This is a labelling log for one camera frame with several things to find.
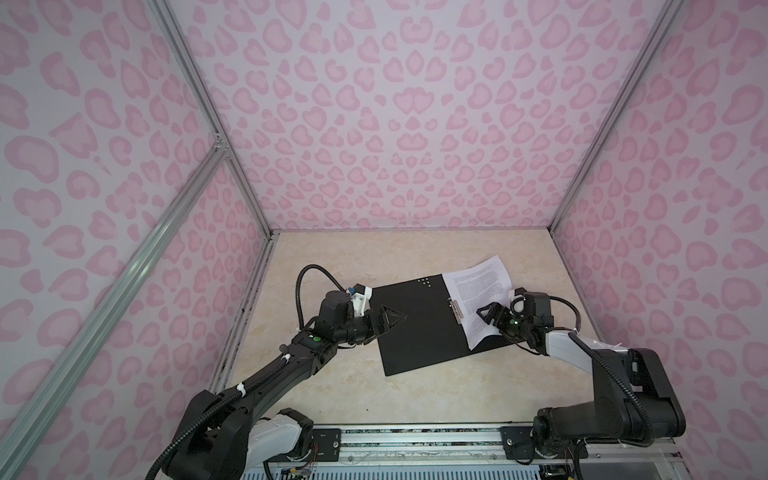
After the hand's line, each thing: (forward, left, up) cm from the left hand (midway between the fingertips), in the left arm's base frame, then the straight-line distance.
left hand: (398, 319), depth 78 cm
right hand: (+7, -27, -12) cm, 30 cm away
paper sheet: (+20, -27, -16) cm, 37 cm away
